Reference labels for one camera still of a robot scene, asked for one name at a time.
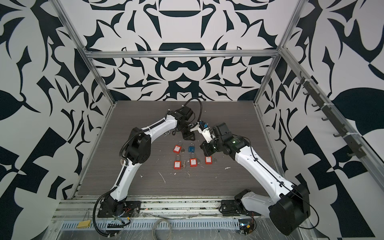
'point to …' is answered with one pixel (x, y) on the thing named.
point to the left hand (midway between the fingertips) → (194, 133)
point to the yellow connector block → (84, 224)
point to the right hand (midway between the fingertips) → (202, 145)
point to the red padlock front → (177, 163)
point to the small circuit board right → (246, 226)
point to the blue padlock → (191, 148)
